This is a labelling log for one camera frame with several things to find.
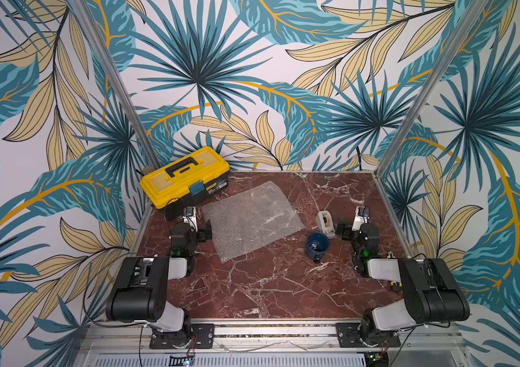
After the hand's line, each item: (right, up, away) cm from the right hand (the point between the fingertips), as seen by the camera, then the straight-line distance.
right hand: (354, 219), depth 92 cm
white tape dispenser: (-10, -3, +5) cm, 12 cm away
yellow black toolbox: (-67, +17, +2) cm, 69 cm away
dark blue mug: (-15, -11, 0) cm, 18 cm away
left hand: (-63, -1, +1) cm, 63 cm away
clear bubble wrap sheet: (-42, -2, +9) cm, 43 cm away
